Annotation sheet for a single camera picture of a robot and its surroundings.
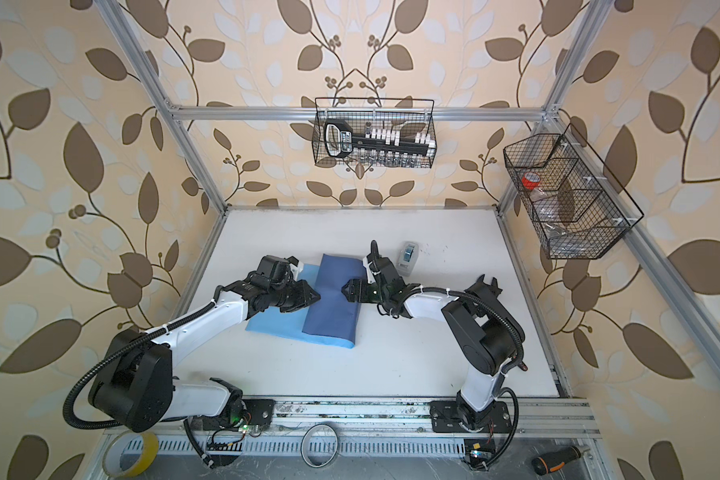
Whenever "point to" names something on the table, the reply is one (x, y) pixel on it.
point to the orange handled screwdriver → (548, 462)
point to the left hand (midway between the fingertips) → (321, 294)
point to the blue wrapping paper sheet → (332, 318)
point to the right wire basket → (579, 207)
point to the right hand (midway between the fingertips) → (354, 292)
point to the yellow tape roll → (115, 445)
